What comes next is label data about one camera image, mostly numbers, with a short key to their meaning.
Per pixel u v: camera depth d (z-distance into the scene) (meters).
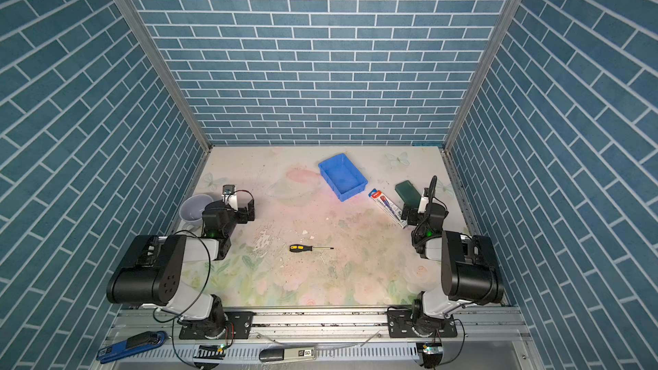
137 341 0.68
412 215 0.87
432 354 0.73
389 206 0.99
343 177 1.09
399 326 0.73
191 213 0.92
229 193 0.80
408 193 1.03
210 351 0.72
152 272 0.45
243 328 0.73
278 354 0.64
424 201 0.84
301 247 0.87
